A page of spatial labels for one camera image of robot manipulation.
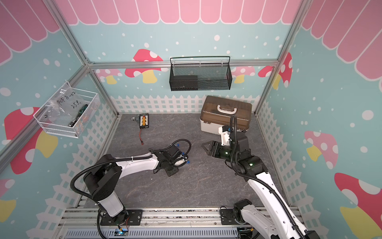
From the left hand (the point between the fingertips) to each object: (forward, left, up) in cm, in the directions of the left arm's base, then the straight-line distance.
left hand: (172, 169), depth 90 cm
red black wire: (+19, +23, -1) cm, 30 cm away
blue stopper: (+1, -8, +17) cm, 19 cm away
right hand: (+1, -19, +26) cm, 33 cm away
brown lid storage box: (+29, -28, +21) cm, 45 cm away
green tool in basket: (+7, +45, +33) cm, 56 cm away
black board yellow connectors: (+38, +26, +2) cm, 46 cm away
